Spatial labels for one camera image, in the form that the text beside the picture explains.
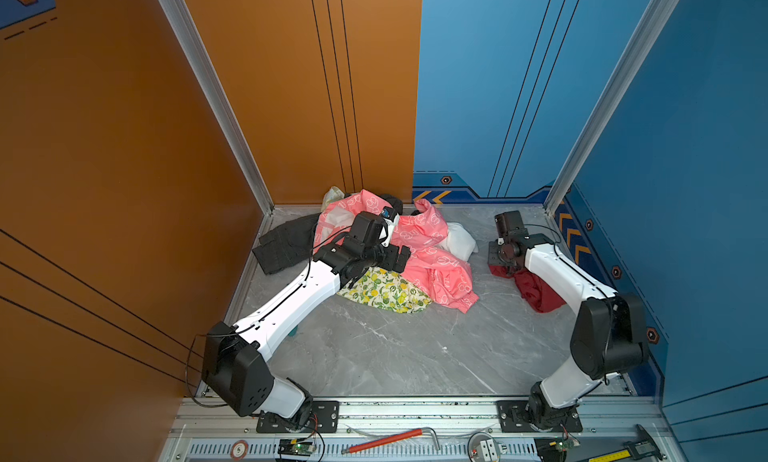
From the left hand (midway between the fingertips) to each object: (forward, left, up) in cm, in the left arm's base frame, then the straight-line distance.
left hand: (396, 244), depth 80 cm
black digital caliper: (-42, -59, -21) cm, 75 cm away
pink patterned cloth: (0, -15, -16) cm, 22 cm away
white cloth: (+16, -23, -18) cm, 33 cm away
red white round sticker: (-44, +36, -23) cm, 61 cm away
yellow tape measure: (-44, -51, -22) cm, 70 cm away
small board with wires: (-42, -40, -22) cm, 62 cm away
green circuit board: (-43, +23, -24) cm, 55 cm away
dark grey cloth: (+13, +37, -18) cm, 44 cm away
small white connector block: (-44, -20, -15) cm, 50 cm away
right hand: (+6, -31, -12) cm, 34 cm away
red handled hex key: (-41, 0, -23) cm, 47 cm away
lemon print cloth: (-3, +3, -18) cm, 19 cm away
